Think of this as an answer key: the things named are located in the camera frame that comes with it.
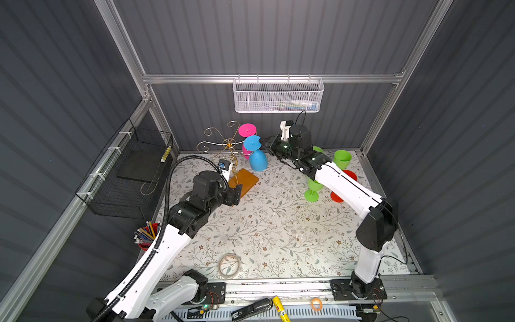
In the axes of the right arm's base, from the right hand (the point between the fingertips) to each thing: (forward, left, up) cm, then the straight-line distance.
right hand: (261, 138), depth 75 cm
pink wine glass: (+8, +6, -3) cm, 11 cm away
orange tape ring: (-48, -22, -36) cm, 64 cm away
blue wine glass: (-1, +1, -11) cm, 11 cm away
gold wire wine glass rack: (+3, +14, -5) cm, 15 cm away
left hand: (-16, +10, -7) cm, 20 cm away
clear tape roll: (-35, +13, -37) cm, 53 cm away
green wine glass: (+11, -40, -23) cm, 48 cm away
